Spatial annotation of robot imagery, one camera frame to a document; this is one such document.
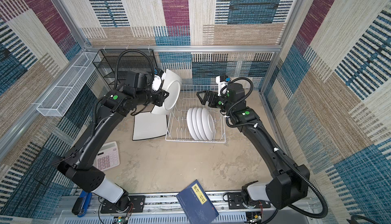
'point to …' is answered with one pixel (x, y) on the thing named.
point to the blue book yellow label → (196, 205)
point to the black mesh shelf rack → (114, 64)
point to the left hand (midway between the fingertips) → (167, 90)
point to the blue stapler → (81, 204)
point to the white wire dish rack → (193, 121)
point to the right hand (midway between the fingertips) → (203, 97)
